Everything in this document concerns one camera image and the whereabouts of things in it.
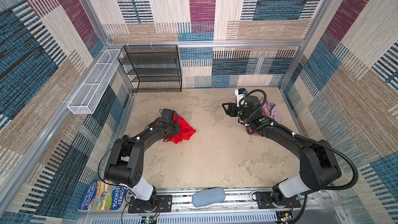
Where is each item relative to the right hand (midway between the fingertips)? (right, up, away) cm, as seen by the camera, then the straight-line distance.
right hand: (226, 106), depth 86 cm
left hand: (-28, -12, +8) cm, 32 cm away
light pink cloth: (+31, -3, +15) cm, 35 cm away
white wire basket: (-65, +4, -15) cm, 67 cm away
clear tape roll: (+47, -44, -10) cm, 66 cm away
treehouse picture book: (-60, -42, -13) cm, 74 cm away
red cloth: (-22, -15, +7) cm, 28 cm away
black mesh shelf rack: (-47, +26, +23) cm, 59 cm away
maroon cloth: (+8, -10, -23) cm, 27 cm away
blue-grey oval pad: (-10, -42, -13) cm, 45 cm away
